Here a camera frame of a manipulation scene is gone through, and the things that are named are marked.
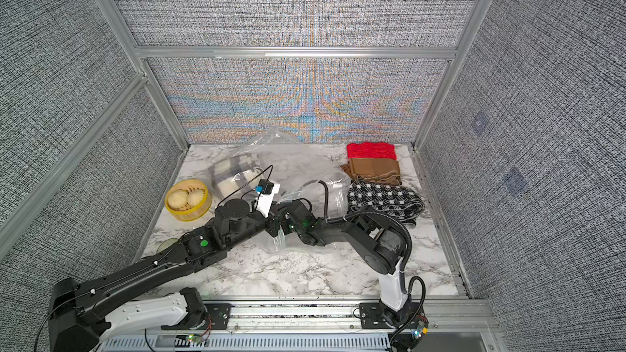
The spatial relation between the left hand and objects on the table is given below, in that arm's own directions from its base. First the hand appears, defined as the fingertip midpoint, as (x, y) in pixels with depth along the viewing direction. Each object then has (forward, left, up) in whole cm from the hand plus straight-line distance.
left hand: (296, 204), depth 68 cm
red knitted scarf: (+44, -35, -26) cm, 62 cm away
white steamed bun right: (+18, +40, -21) cm, 49 cm away
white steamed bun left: (+16, +46, -20) cm, 53 cm away
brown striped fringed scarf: (+28, -34, -22) cm, 49 cm away
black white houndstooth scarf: (+12, -37, -20) cm, 44 cm away
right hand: (+9, +9, -22) cm, 26 cm away
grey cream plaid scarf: (+24, +25, -18) cm, 39 cm away
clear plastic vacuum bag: (+14, -2, -5) cm, 15 cm away
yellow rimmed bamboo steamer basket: (+11, +41, -23) cm, 49 cm away
